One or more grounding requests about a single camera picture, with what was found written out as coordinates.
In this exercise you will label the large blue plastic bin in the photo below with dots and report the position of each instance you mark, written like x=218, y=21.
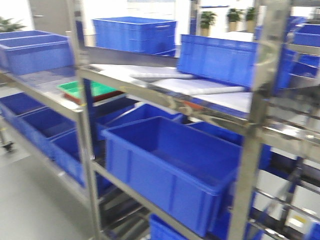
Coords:
x=150, y=170

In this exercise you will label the white plastic sheet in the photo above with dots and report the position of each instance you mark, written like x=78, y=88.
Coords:
x=212, y=97

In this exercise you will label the red plastic tray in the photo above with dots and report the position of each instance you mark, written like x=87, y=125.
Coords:
x=105, y=96

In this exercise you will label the steel rack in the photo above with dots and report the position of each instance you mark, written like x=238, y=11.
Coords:
x=86, y=140
x=45, y=87
x=287, y=132

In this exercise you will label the ribbed blue plastic crate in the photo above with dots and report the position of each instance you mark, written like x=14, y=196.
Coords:
x=132, y=35
x=215, y=60

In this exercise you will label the green plastic tray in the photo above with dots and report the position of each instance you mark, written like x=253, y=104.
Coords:
x=75, y=87

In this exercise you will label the potted green plant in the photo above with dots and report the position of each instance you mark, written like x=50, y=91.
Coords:
x=10, y=25
x=234, y=16
x=250, y=15
x=208, y=20

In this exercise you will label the grey door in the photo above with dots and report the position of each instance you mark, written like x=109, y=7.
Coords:
x=50, y=17

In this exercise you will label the row of blue bins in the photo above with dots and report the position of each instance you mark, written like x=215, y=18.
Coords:
x=307, y=37

